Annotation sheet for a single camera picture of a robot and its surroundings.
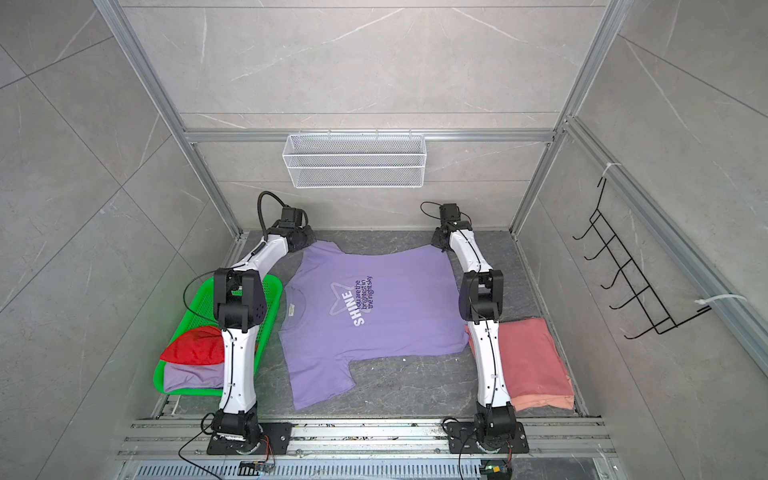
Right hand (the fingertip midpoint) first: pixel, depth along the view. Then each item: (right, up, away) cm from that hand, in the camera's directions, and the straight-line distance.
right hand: (442, 238), depth 112 cm
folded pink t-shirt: (+20, -39, -32) cm, 55 cm away
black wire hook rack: (+34, -14, -49) cm, 62 cm away
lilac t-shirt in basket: (-74, -37, -39) cm, 91 cm away
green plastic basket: (-79, -24, -22) cm, 85 cm away
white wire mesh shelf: (-32, +26, -12) cm, 43 cm away
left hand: (-50, +3, -5) cm, 50 cm away
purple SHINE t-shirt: (-36, -23, -14) cm, 45 cm away
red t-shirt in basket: (-70, -31, -35) cm, 85 cm away
